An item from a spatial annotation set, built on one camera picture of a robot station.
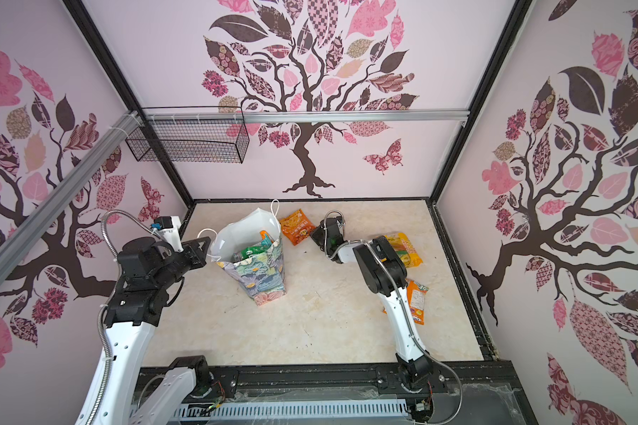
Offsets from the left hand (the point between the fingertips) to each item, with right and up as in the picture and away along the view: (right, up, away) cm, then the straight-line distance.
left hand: (212, 243), depth 71 cm
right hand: (+25, +4, +37) cm, 45 cm away
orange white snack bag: (+9, +2, +22) cm, 23 cm away
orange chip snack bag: (+19, +4, +39) cm, 43 cm away
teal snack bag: (+11, -1, +17) cm, 20 cm away
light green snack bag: (+7, -4, +8) cm, 12 cm away
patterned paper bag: (+12, -10, +7) cm, 17 cm away
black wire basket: (-9, +39, +24) cm, 46 cm away
